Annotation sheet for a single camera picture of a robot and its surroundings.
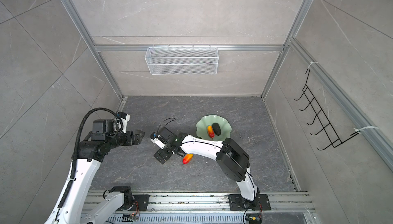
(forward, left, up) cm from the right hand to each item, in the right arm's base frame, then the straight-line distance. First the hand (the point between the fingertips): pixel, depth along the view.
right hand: (163, 150), depth 84 cm
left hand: (+3, +11, +17) cm, 20 cm away
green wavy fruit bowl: (+19, -38, -4) cm, 43 cm away
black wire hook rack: (-7, -76, +24) cm, 80 cm away
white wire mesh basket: (+53, -24, +23) cm, 63 cm away
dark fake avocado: (+16, -32, -4) cm, 36 cm away
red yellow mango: (-3, -14, -4) cm, 15 cm away
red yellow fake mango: (+14, -28, -5) cm, 32 cm away
